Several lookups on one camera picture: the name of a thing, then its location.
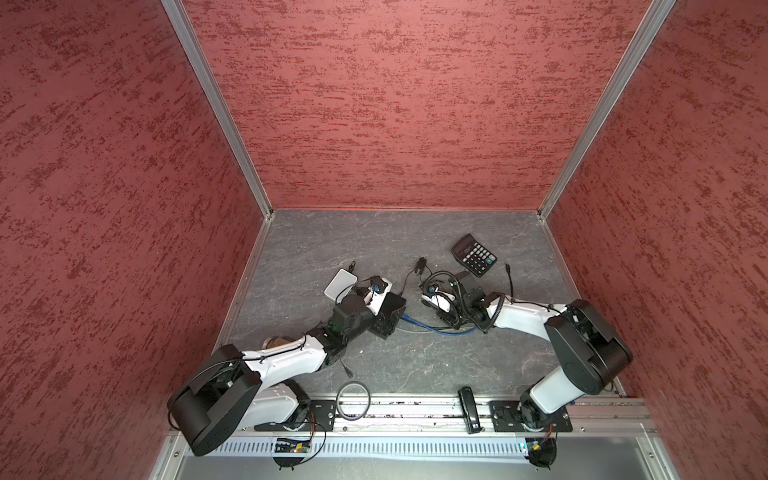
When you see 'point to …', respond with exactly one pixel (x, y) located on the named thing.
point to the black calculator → (473, 256)
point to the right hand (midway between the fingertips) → (441, 312)
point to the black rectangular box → (389, 311)
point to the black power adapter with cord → (375, 280)
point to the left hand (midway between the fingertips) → (391, 303)
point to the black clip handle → (468, 404)
